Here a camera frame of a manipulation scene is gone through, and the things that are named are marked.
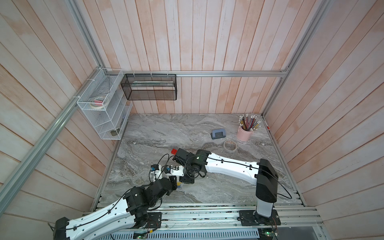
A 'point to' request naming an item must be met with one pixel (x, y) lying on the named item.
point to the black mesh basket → (150, 86)
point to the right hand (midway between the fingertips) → (182, 176)
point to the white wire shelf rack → (110, 122)
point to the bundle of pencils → (249, 124)
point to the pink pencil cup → (244, 135)
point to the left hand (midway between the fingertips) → (170, 182)
